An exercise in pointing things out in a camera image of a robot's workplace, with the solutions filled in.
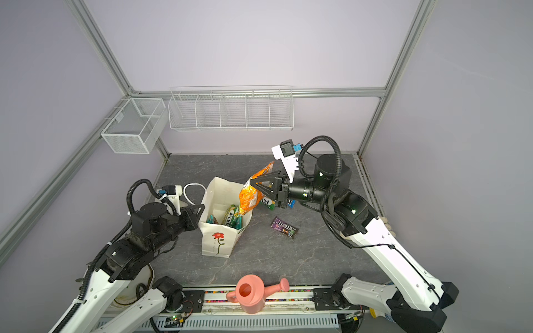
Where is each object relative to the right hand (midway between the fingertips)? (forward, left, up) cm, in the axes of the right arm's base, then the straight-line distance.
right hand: (250, 185), depth 50 cm
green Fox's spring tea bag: (+7, +11, -32) cm, 34 cm away
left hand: (+4, +18, -19) cm, 26 cm away
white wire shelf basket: (+63, -1, -19) cm, 66 cm away
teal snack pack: (+8, +20, -34) cm, 40 cm away
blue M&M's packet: (+23, -13, -45) cm, 52 cm away
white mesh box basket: (+49, +61, -19) cm, 80 cm away
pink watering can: (-18, +2, -35) cm, 39 cm away
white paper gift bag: (-2, +14, -28) cm, 32 cm away
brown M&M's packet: (+9, -10, -44) cm, 46 cm away
